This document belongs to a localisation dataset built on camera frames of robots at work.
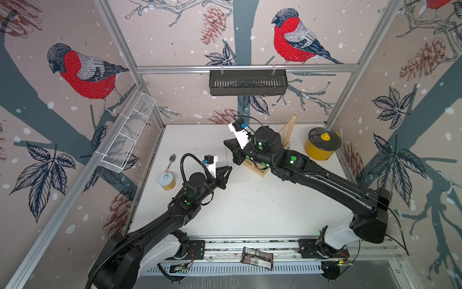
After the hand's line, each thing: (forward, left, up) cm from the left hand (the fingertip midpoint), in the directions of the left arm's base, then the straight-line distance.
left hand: (233, 165), depth 77 cm
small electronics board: (-35, +21, -22) cm, 46 cm away
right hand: (+1, +2, +17) cm, 17 cm away
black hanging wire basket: (+52, -8, +8) cm, 53 cm away
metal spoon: (+17, +37, -20) cm, 45 cm away
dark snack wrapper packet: (-32, -10, -19) cm, 38 cm away
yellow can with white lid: (0, +34, -16) cm, 37 cm away
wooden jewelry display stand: (+18, -25, +3) cm, 30 cm away
